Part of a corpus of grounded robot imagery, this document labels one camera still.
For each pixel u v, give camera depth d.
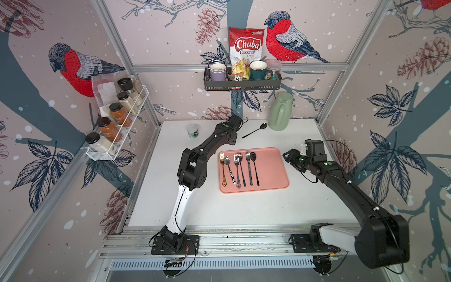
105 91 0.70
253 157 1.01
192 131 1.10
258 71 0.80
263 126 1.18
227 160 1.00
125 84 0.78
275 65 0.85
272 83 0.87
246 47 0.79
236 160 1.00
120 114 0.71
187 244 0.73
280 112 1.00
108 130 0.65
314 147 0.64
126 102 0.76
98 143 0.60
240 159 1.01
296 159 0.75
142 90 0.88
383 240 0.39
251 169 0.98
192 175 0.60
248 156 1.03
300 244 0.73
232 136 0.75
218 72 0.81
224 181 0.92
